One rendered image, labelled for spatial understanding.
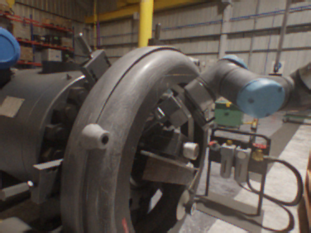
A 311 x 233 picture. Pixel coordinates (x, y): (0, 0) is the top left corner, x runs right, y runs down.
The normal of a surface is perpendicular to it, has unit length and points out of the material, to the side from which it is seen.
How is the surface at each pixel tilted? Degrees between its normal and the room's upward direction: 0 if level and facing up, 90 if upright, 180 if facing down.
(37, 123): 69
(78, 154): 73
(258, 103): 109
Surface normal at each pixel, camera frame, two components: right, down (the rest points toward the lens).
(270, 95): 0.22, 0.49
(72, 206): -0.52, 0.13
